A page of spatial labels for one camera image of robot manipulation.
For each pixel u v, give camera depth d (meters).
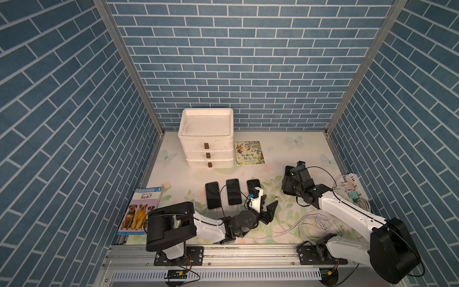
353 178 0.96
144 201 0.89
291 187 0.79
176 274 0.72
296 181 0.69
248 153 1.09
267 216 0.66
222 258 0.75
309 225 0.82
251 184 0.99
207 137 0.85
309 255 0.74
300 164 0.78
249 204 0.66
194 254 0.74
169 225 0.47
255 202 0.66
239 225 0.57
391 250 0.40
